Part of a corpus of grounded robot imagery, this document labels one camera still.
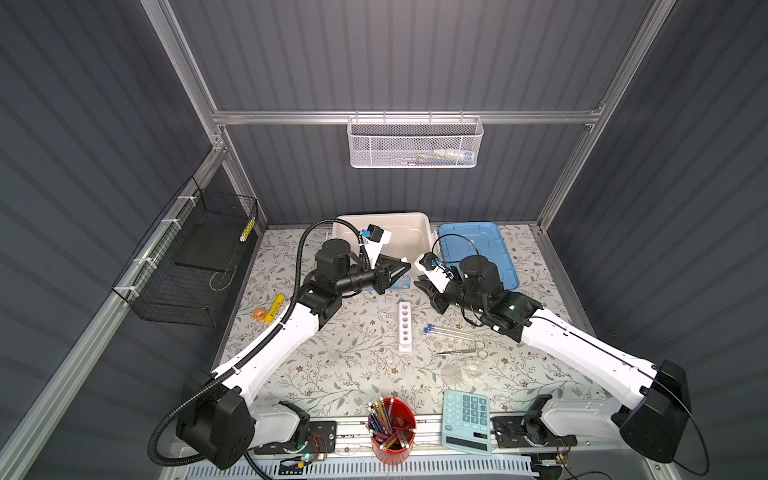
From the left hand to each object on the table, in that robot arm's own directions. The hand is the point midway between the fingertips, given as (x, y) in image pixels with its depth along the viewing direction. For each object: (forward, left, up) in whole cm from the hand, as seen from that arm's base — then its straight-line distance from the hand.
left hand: (408, 264), depth 71 cm
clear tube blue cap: (-3, -7, -29) cm, 30 cm away
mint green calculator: (-29, -13, -29) cm, 43 cm away
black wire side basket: (+3, +55, -3) cm, 55 cm away
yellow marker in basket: (+17, +43, -3) cm, 47 cm away
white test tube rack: (-3, 0, -26) cm, 27 cm away
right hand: (-1, -4, -5) cm, 7 cm away
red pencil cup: (-30, +6, -21) cm, 37 cm away
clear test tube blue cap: (-2, -9, -30) cm, 32 cm away
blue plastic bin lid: (+32, -26, -28) cm, 50 cm away
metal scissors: (-12, -22, -30) cm, 39 cm away
